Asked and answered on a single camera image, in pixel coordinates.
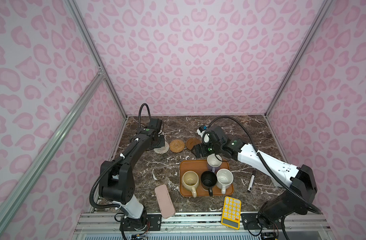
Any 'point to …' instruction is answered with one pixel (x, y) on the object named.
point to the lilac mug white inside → (214, 163)
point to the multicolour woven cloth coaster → (162, 150)
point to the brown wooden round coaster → (192, 142)
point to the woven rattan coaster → (176, 146)
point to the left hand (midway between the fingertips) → (159, 140)
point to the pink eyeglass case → (165, 201)
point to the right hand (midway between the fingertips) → (198, 147)
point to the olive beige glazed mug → (190, 182)
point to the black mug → (208, 179)
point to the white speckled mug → (224, 178)
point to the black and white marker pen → (251, 180)
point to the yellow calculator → (231, 212)
